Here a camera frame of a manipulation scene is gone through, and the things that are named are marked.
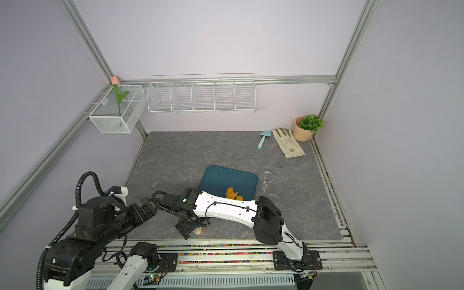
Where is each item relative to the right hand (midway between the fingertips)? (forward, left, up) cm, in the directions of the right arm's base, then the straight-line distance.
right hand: (194, 225), depth 73 cm
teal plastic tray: (+27, -6, -11) cm, 30 cm away
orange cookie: (+18, -14, -9) cm, 25 cm away
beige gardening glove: (+51, -52, -11) cm, 74 cm away
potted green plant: (+56, -59, +2) cm, 81 cm away
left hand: (+1, +11, +16) cm, 19 cm away
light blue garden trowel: (+62, -38, -9) cm, 73 cm away
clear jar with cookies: (+23, -32, -1) cm, 40 cm away
